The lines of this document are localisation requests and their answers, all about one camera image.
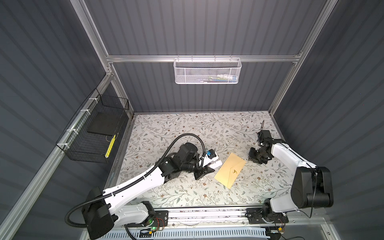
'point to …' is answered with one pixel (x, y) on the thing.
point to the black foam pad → (105, 122)
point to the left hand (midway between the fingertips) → (213, 166)
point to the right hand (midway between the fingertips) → (253, 159)
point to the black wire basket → (106, 123)
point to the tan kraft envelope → (230, 170)
